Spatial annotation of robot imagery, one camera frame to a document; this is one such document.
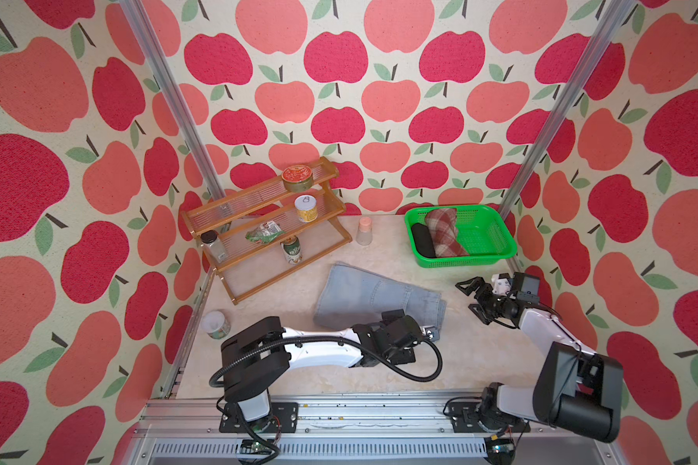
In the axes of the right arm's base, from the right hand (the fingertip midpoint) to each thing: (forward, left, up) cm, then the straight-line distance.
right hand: (466, 299), depth 89 cm
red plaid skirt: (+31, +5, +2) cm, 31 cm away
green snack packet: (+10, +63, +15) cm, 66 cm away
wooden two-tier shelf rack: (+10, +74, -6) cm, 75 cm away
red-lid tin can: (+21, +54, +27) cm, 64 cm away
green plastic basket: (+36, -14, -6) cm, 39 cm away
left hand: (-14, +18, +1) cm, 23 cm away
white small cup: (-16, +75, +1) cm, 77 cm away
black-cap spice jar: (+2, +77, +19) cm, 79 cm away
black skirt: (+28, +11, -5) cm, 30 cm away
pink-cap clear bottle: (+26, +34, 0) cm, 42 cm away
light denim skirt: (+1, +36, -5) cm, 36 cm away
